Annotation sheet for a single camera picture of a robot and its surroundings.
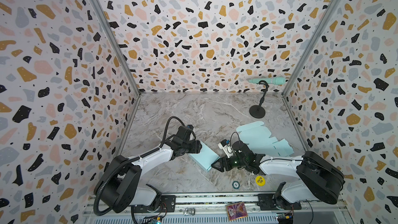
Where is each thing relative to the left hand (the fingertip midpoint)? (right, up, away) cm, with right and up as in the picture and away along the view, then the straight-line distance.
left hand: (200, 143), depth 87 cm
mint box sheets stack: (+36, +1, +11) cm, 38 cm away
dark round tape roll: (+19, -19, -7) cm, 28 cm away
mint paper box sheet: (+3, -7, -1) cm, 8 cm away
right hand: (+8, -8, -6) cm, 13 cm away
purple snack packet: (+17, -27, -16) cm, 36 cm away
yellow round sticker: (+32, -18, -6) cm, 37 cm away
